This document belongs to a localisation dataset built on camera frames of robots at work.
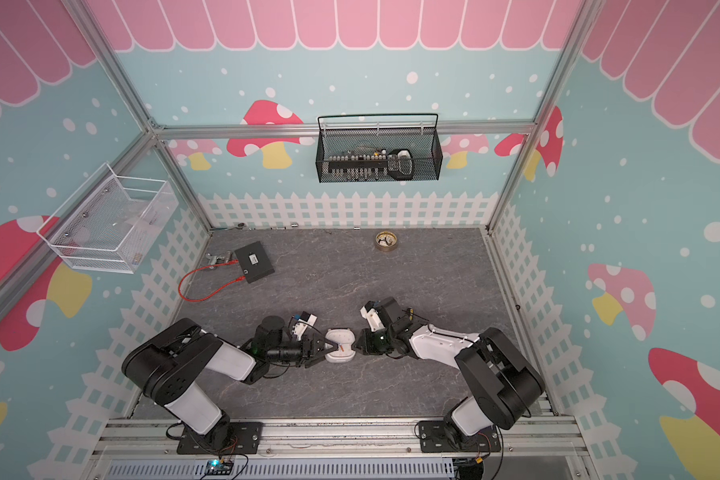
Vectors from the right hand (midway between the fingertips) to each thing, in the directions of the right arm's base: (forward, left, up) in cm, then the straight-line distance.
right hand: (355, 346), depth 86 cm
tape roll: (+43, -11, -2) cm, 45 cm away
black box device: (+33, +37, -1) cm, 50 cm away
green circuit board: (-28, +33, -5) cm, 44 cm away
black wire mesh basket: (+48, -8, +32) cm, 58 cm away
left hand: (-3, +6, +1) cm, 7 cm away
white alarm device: (+3, +3, -1) cm, 5 cm away
